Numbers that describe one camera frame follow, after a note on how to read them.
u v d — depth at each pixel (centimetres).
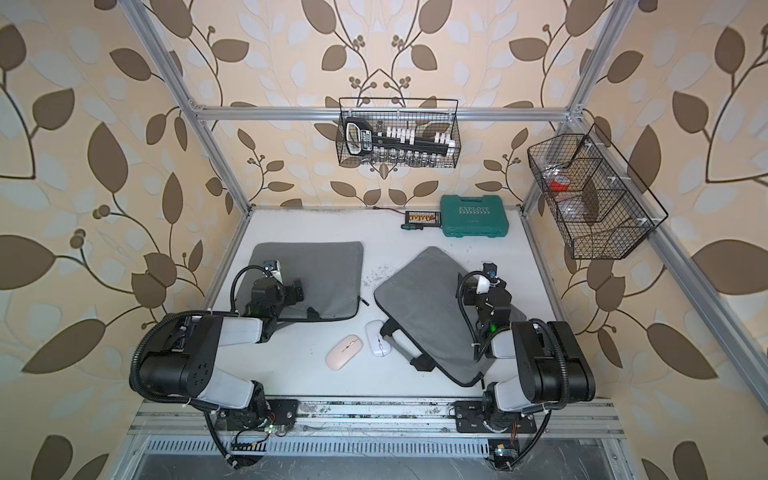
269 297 74
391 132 83
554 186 82
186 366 45
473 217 112
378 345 84
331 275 97
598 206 83
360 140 85
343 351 84
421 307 92
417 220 116
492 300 70
